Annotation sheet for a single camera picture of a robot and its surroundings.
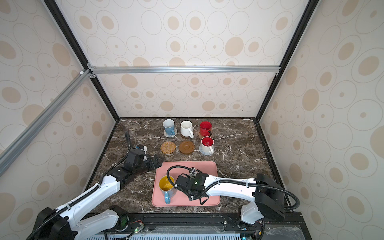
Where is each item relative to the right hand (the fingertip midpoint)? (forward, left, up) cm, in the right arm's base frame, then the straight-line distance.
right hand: (195, 193), depth 79 cm
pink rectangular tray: (+5, +9, +19) cm, 22 cm away
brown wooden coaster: (+40, +8, -3) cm, 41 cm away
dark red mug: (+45, -8, +1) cm, 46 cm away
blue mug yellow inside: (+3, +16, -2) cm, 17 cm away
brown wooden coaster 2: (+32, +6, -4) cm, 33 cm away
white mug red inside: (+33, -8, -1) cm, 34 cm away
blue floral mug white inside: (+42, +18, +7) cm, 46 cm away
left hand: (+15, +18, +9) cm, 26 cm away
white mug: (+42, +6, +4) cm, 42 cm away
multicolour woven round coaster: (+42, +19, -4) cm, 46 cm away
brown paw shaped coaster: (+41, -4, -3) cm, 42 cm away
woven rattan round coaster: (+32, +19, -4) cm, 37 cm away
